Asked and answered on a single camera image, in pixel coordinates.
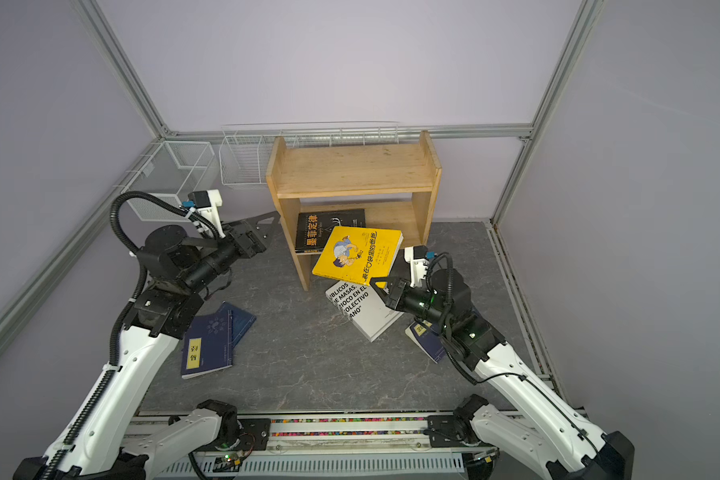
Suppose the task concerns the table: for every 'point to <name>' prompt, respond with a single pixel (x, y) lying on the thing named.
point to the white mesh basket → (172, 171)
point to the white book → (365, 307)
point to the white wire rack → (244, 147)
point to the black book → (314, 229)
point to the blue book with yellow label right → (424, 333)
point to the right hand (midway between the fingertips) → (370, 284)
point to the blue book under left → (239, 322)
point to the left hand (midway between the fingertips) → (268, 221)
